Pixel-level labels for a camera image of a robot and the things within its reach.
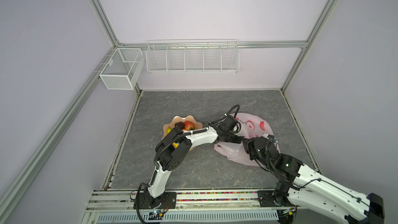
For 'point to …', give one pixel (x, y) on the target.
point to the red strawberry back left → (188, 125)
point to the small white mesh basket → (122, 68)
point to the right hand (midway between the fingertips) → (240, 138)
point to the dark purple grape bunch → (180, 124)
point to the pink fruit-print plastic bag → (250, 127)
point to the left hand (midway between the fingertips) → (246, 148)
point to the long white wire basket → (193, 56)
